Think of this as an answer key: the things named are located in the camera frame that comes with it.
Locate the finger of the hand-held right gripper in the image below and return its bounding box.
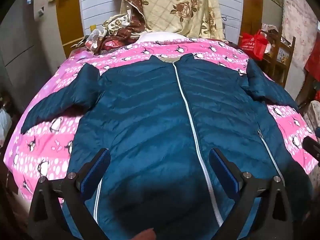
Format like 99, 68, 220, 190
302, 135, 320, 167

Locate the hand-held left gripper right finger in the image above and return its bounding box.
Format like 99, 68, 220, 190
209, 148, 293, 240

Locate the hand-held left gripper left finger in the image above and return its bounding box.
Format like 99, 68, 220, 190
27, 149, 112, 240

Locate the blue puffer jacket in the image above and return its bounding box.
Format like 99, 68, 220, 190
20, 53, 314, 240

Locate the person's left hand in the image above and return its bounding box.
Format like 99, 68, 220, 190
130, 228, 158, 240

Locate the pink penguin print blanket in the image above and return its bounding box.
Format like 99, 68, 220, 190
4, 37, 318, 205

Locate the wooden chair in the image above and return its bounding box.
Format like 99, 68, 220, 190
237, 34, 296, 88

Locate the pink floral curtain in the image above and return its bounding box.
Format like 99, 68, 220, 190
281, 0, 320, 100

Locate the red plastic bag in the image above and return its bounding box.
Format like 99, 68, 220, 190
240, 29, 268, 61

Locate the clear plastic bag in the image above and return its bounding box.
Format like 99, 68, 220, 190
84, 28, 107, 53

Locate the white pillow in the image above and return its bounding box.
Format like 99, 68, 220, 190
136, 31, 190, 43

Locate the brown floral cloth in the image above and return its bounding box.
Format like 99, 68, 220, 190
96, 0, 148, 55

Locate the cream floral quilt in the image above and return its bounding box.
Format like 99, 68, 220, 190
119, 0, 224, 40

